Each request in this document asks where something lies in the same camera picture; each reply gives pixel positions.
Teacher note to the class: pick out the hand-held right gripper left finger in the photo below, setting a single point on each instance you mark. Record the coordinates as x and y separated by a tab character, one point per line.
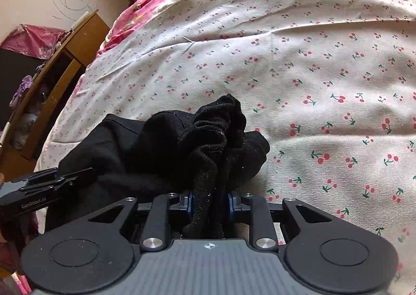
190	205

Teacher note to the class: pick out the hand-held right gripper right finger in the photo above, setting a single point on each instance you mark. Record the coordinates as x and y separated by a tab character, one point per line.
230	207

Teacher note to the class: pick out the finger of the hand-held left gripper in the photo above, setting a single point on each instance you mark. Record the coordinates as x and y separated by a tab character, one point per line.
76	178

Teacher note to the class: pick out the black pants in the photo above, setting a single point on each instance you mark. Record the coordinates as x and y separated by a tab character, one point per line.
146	152

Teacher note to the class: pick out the grey cloth bundle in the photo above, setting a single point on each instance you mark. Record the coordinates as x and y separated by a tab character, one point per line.
26	131

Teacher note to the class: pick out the purple cloth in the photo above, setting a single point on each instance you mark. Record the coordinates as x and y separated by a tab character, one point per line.
21	90

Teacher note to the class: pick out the black television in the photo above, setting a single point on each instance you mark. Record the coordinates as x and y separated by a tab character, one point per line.
16	74

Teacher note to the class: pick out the wooden cabinet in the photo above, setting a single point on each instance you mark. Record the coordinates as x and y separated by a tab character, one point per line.
87	35

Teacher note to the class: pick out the white paper roll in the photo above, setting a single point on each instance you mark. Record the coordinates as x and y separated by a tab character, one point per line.
79	20

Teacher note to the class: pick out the cherry print bedsheet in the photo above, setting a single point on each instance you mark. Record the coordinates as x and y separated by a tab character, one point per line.
325	70

